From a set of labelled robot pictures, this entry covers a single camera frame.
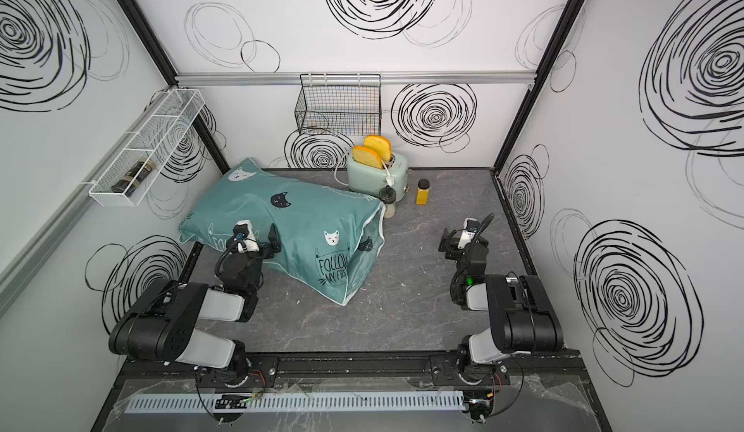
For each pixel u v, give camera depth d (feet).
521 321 1.47
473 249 2.61
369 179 3.30
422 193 3.42
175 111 2.98
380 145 3.26
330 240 2.78
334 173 3.69
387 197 3.19
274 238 2.71
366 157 3.17
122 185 2.17
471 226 2.55
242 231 2.39
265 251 2.59
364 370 2.47
